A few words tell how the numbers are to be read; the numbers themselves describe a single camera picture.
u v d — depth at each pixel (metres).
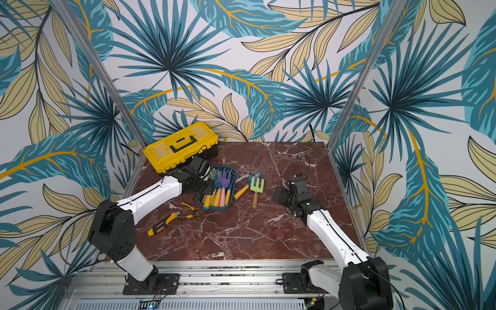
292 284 0.75
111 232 0.44
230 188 0.97
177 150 0.94
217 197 0.92
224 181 0.98
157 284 0.69
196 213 0.92
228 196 0.95
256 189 1.00
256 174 1.07
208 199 0.87
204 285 0.75
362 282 0.39
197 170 0.69
